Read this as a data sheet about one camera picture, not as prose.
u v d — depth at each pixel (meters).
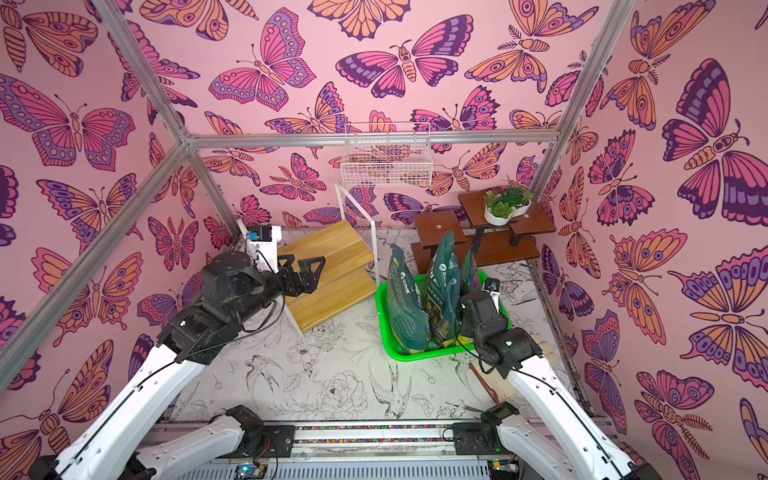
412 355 0.81
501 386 0.81
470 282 0.76
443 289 0.71
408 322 0.73
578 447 0.40
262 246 0.55
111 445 0.37
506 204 0.86
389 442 0.75
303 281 0.57
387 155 0.95
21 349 0.51
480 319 0.56
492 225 0.90
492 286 0.66
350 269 0.84
